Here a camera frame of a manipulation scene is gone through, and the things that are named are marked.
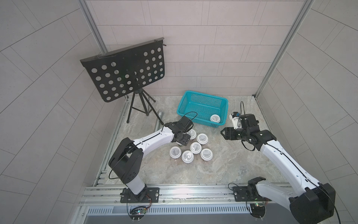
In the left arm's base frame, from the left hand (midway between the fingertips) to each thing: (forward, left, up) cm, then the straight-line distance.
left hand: (184, 137), depth 88 cm
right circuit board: (-37, -37, -5) cm, 53 cm away
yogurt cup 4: (-7, -7, -1) cm, 10 cm away
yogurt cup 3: (+13, -21, +3) cm, 25 cm away
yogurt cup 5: (-11, +5, +1) cm, 12 cm away
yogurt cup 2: (-2, -11, +1) cm, 12 cm away
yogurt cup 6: (-12, -13, +2) cm, 18 cm away
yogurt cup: (+1, -5, +2) cm, 6 cm away
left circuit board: (-38, +22, -2) cm, 44 cm away
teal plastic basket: (+28, -12, -3) cm, 30 cm away
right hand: (-1, -24, +10) cm, 26 cm away
